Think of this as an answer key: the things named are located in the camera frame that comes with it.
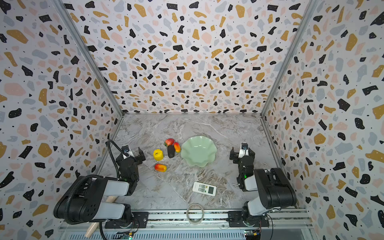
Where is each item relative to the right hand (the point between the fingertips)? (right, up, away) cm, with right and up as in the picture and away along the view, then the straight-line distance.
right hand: (240, 145), depth 90 cm
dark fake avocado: (-43, -5, +7) cm, 44 cm away
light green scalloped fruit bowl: (-25, -5, +10) cm, 27 cm away
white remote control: (-22, -24, -7) cm, 33 cm away
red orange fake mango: (-48, -14, 0) cm, 50 cm away
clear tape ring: (-31, -33, -15) cm, 47 cm away
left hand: (-65, -2, -4) cm, 65 cm away
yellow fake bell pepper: (-50, -6, +2) cm, 51 cm away
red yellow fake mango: (-39, -2, +7) cm, 40 cm away
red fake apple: (-45, +1, +11) cm, 46 cm away
